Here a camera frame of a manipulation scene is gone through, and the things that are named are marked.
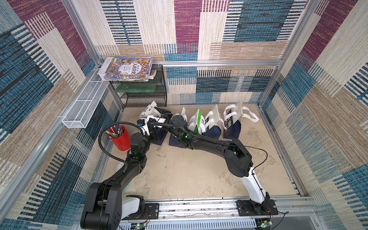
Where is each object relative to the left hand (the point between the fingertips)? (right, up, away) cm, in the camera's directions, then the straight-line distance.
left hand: (154, 124), depth 84 cm
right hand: (+2, +8, -3) cm, 9 cm away
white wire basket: (-34, +7, -11) cm, 36 cm away
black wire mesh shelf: (-9, +24, +31) cm, 40 cm away
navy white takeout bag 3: (+45, +6, +1) cm, 46 cm away
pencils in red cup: (-25, -4, +6) cm, 26 cm away
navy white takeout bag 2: (+35, 0, 0) cm, 35 cm away
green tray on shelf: (-15, +24, +14) cm, 32 cm away
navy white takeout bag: (-1, +6, -3) cm, 6 cm away
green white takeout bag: (+24, +1, -8) cm, 25 cm away
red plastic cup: (-21, -7, +2) cm, 22 cm away
